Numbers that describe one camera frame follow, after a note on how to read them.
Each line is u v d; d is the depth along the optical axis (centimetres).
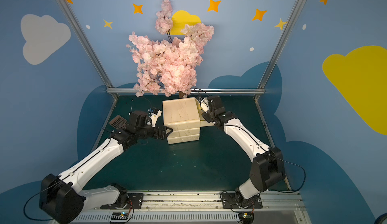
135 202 74
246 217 73
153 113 70
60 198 38
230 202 74
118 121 104
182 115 82
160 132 70
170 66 63
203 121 79
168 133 74
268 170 43
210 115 74
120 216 73
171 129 77
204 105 75
